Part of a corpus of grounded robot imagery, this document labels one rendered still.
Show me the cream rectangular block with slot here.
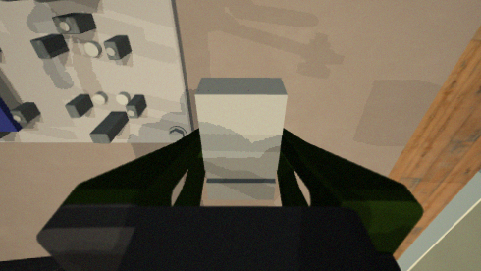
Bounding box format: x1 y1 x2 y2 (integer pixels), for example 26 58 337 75
195 78 288 200

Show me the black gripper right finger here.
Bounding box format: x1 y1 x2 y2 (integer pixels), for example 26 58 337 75
277 128 424 255

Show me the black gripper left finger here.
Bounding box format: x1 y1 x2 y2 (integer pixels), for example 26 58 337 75
60 128 205 207

